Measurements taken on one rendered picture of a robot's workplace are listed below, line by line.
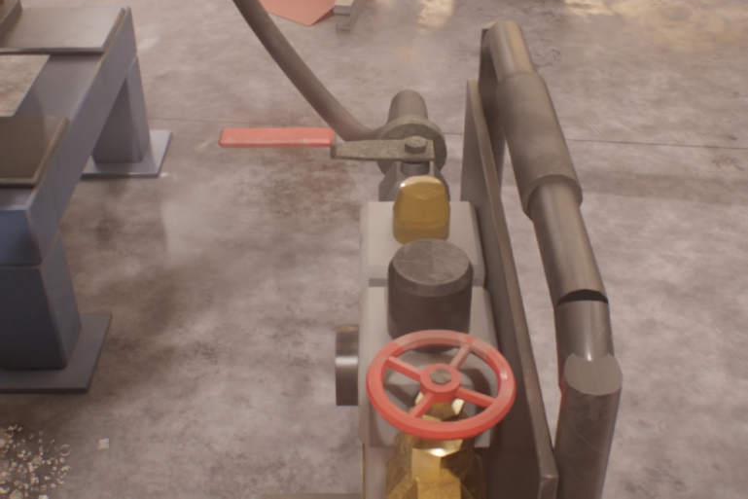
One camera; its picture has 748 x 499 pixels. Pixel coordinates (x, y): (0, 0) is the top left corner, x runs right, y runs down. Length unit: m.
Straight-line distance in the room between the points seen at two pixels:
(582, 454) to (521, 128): 0.19
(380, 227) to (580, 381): 0.26
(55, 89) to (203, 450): 0.52
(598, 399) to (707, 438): 0.78
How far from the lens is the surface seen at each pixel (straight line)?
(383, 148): 0.72
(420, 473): 0.51
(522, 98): 0.58
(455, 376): 0.48
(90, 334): 1.30
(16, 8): 1.56
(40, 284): 1.18
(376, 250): 0.63
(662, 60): 2.02
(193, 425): 1.17
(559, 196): 0.49
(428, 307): 0.53
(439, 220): 0.62
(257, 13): 1.30
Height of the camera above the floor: 0.84
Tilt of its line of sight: 35 degrees down
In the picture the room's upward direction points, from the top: straight up
